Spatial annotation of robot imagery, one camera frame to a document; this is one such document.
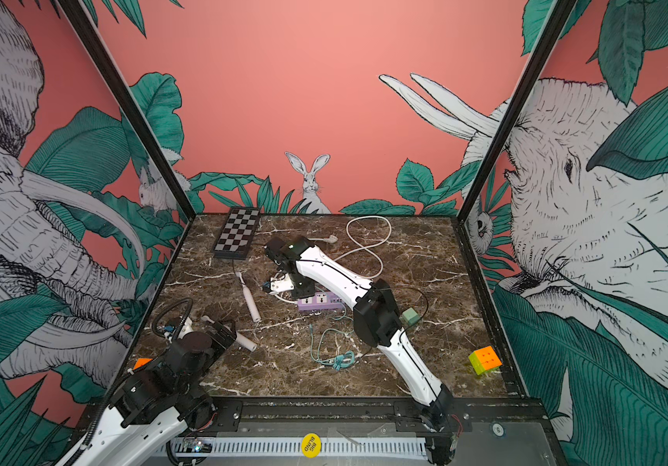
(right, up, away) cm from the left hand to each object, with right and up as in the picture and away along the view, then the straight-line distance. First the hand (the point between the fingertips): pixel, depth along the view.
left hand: (233, 328), depth 77 cm
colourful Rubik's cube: (+70, -10, +3) cm, 70 cm away
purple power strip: (+22, +4, +16) cm, 28 cm away
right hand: (+18, +11, +13) cm, 25 cm away
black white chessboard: (-12, +26, +34) cm, 44 cm away
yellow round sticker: (+22, -27, -7) cm, 35 cm away
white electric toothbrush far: (-2, +4, +18) cm, 19 cm away
